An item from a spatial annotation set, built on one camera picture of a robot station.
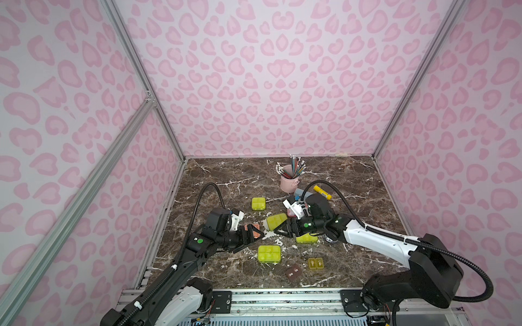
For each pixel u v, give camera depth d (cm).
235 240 67
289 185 99
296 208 74
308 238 88
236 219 73
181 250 53
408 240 46
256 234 72
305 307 72
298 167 92
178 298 57
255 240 67
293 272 79
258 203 100
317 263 80
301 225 70
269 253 84
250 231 69
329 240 61
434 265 42
